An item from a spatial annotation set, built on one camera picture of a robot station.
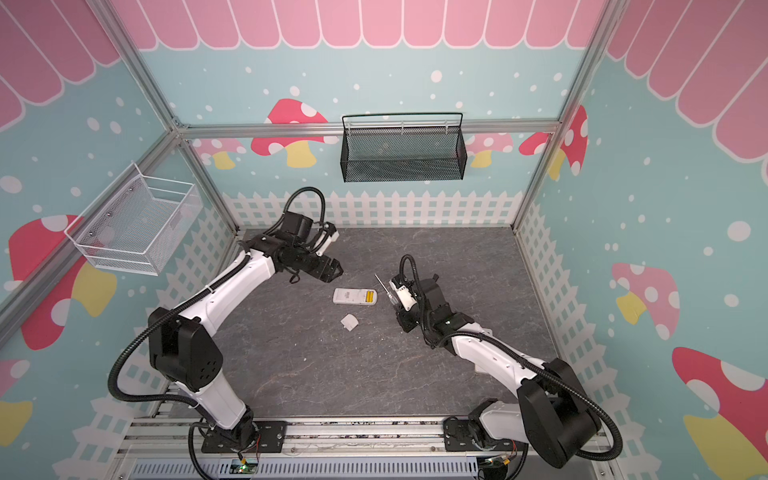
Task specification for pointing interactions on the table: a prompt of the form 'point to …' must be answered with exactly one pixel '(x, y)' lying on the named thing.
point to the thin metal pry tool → (390, 296)
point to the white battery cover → (349, 322)
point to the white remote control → (355, 296)
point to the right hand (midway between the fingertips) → (397, 304)
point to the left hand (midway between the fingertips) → (328, 271)
